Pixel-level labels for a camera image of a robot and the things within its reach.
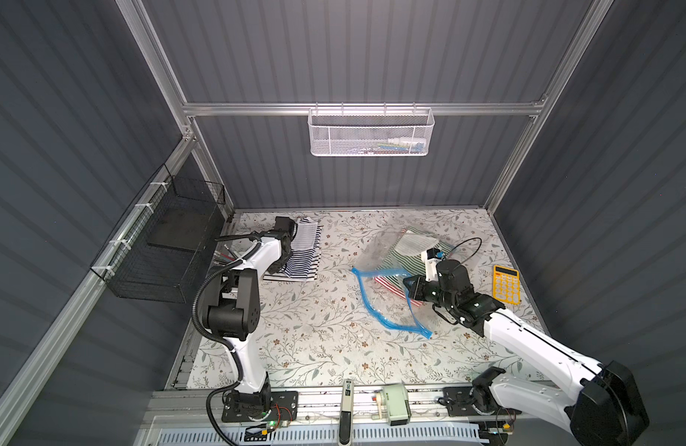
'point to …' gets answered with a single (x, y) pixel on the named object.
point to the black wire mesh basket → (162, 248)
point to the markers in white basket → (402, 145)
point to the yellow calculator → (506, 284)
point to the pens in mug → (225, 257)
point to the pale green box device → (398, 405)
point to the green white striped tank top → (405, 260)
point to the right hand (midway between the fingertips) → (407, 280)
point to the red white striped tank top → (397, 290)
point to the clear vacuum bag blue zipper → (387, 308)
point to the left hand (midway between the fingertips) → (279, 260)
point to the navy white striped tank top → (305, 259)
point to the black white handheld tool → (347, 412)
